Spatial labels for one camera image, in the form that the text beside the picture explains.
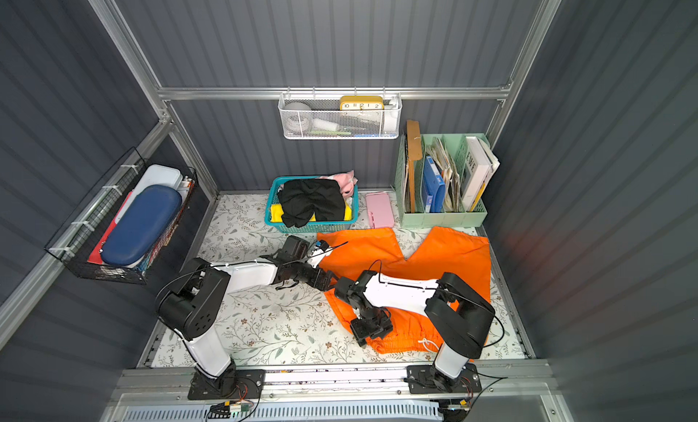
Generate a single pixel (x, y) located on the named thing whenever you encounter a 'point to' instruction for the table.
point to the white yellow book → (480, 165)
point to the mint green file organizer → (451, 178)
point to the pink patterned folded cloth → (346, 181)
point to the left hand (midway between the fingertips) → (334, 281)
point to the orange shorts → (462, 256)
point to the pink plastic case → (380, 210)
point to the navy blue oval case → (140, 225)
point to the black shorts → (301, 198)
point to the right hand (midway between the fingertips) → (373, 340)
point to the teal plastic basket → (314, 226)
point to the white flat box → (155, 175)
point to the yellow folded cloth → (276, 216)
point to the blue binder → (433, 187)
